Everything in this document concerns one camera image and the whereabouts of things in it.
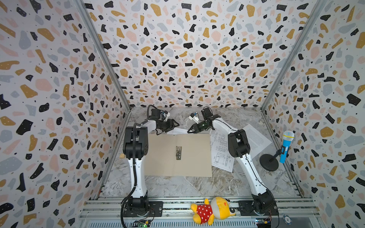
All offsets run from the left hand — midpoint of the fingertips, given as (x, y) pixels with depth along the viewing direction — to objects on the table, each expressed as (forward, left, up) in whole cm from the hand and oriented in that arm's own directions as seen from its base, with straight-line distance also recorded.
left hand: (177, 123), depth 103 cm
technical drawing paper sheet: (-23, -30, -7) cm, 38 cm away
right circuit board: (-59, -45, -7) cm, 74 cm away
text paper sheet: (-12, -58, -7) cm, 59 cm away
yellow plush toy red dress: (-54, -23, +3) cm, 58 cm away
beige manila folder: (-25, -13, -7) cm, 29 cm away
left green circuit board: (-58, +16, -6) cm, 61 cm away
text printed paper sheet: (-3, -1, -5) cm, 6 cm away
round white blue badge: (-58, -58, -5) cm, 82 cm away
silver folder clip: (-21, -1, -6) cm, 22 cm away
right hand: (-3, -7, -2) cm, 8 cm away
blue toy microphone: (-25, -59, +20) cm, 68 cm away
